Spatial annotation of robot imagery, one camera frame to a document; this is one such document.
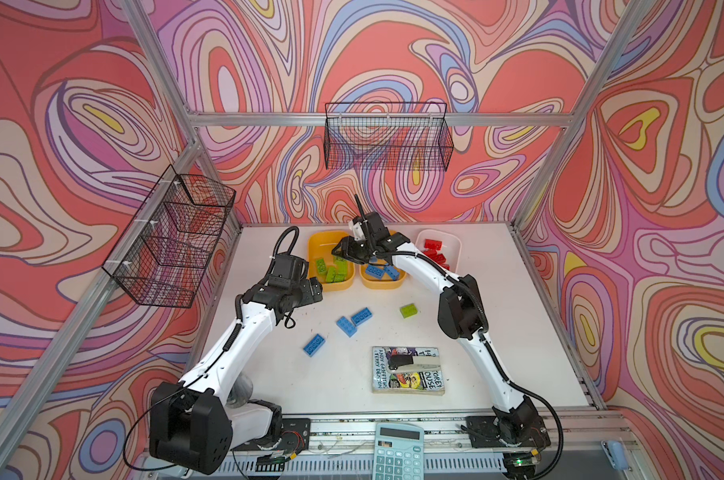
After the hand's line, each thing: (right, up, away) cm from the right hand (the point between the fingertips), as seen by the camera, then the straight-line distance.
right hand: (339, 258), depth 97 cm
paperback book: (+25, -33, -17) cm, 45 cm away
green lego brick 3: (-3, -6, +5) cm, 8 cm away
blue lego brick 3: (+3, -21, -6) cm, 22 cm away
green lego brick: (-7, -3, +8) cm, 11 cm away
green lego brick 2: (0, -3, +8) cm, 8 cm away
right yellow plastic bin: (+12, -9, +4) cm, 15 cm away
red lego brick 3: (+37, -3, +8) cm, 38 cm away
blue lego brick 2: (+7, -19, -3) cm, 20 cm away
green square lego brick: (0, -1, -2) cm, 2 cm away
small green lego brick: (0, -7, +5) cm, 8 cm away
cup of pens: (-24, -34, -21) cm, 47 cm away
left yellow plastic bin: (-8, +5, +12) cm, 15 cm away
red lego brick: (+34, +5, +15) cm, 38 cm away
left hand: (-8, -9, -13) cm, 18 cm away
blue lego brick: (+12, -5, +7) cm, 15 cm away
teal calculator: (+16, -45, -28) cm, 56 cm away
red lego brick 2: (+34, +1, +11) cm, 35 cm away
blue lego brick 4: (-6, -26, -10) cm, 28 cm away
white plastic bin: (+38, +4, +14) cm, 41 cm away
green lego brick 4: (+22, -17, -2) cm, 28 cm away
